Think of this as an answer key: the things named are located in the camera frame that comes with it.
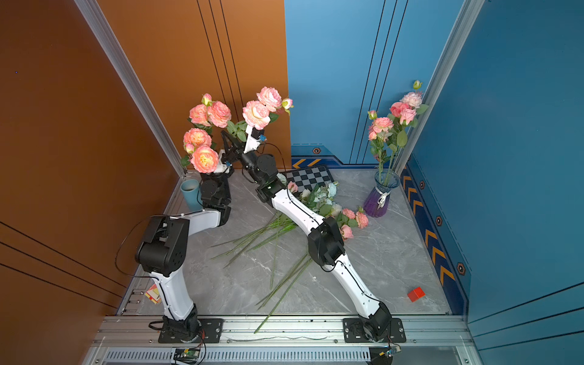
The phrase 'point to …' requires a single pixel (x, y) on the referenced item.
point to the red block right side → (416, 294)
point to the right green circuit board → (391, 350)
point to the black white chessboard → (307, 179)
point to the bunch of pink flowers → (259, 242)
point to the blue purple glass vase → (377, 200)
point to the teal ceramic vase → (189, 188)
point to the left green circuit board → (186, 355)
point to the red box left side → (153, 294)
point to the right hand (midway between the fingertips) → (228, 130)
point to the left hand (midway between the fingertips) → (211, 149)
